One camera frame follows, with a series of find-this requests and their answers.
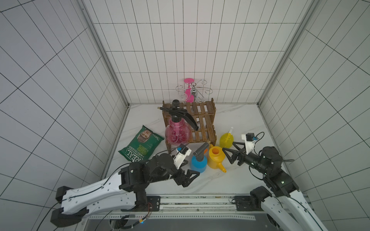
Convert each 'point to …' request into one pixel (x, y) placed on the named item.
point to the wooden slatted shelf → (204, 113)
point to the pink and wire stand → (193, 91)
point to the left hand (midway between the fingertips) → (187, 170)
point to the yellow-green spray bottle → (226, 139)
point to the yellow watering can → (216, 155)
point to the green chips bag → (141, 146)
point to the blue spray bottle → (199, 160)
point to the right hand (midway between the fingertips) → (223, 147)
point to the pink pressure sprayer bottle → (178, 132)
